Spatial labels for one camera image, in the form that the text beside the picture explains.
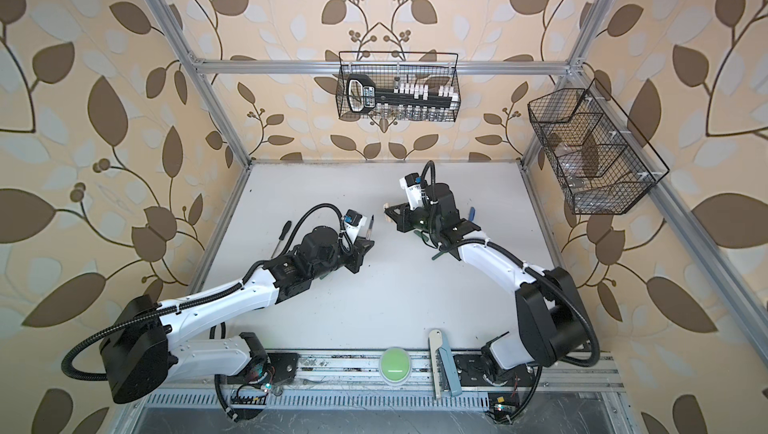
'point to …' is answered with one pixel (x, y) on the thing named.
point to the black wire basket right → (602, 162)
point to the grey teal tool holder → (444, 367)
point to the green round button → (395, 366)
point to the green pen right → (439, 254)
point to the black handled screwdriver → (282, 236)
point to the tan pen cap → (386, 205)
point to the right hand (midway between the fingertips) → (389, 212)
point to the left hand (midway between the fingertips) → (373, 239)
